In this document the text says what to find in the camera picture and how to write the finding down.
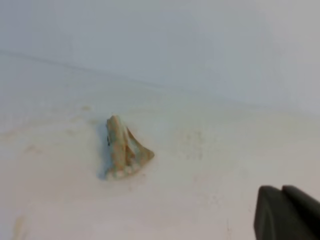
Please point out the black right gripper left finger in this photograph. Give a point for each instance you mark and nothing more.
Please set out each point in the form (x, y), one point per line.
(277, 219)

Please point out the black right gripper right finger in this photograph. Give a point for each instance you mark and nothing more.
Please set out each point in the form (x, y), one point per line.
(307, 207)

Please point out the stained pale rag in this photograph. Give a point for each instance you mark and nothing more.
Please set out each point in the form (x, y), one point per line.
(124, 154)

